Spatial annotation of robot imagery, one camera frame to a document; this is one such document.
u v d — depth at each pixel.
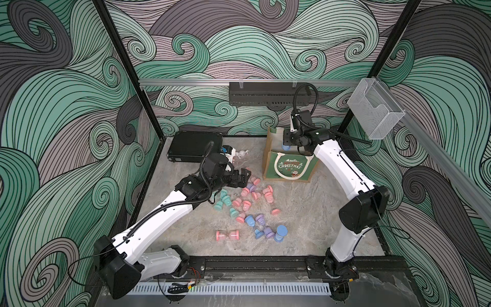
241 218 0.83
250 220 0.84
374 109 0.78
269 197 0.92
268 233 0.79
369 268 0.74
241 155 1.07
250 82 0.92
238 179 0.64
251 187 0.93
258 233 0.79
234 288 0.70
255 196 0.90
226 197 0.90
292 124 0.67
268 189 0.92
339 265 0.62
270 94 0.96
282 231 0.74
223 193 0.92
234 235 0.78
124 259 0.38
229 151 0.64
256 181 0.96
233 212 0.85
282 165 0.92
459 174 0.55
